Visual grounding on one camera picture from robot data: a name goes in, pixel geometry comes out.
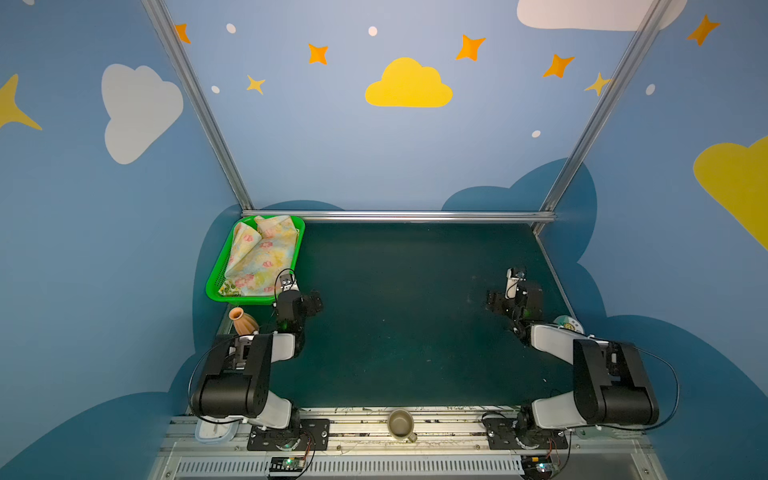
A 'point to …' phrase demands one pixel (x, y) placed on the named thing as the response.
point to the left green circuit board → (287, 464)
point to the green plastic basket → (214, 287)
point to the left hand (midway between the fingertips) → (307, 289)
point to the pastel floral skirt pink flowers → (262, 248)
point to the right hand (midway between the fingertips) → (507, 289)
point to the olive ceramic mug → (401, 425)
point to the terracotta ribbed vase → (244, 323)
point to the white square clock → (210, 432)
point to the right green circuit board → (538, 467)
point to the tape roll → (568, 322)
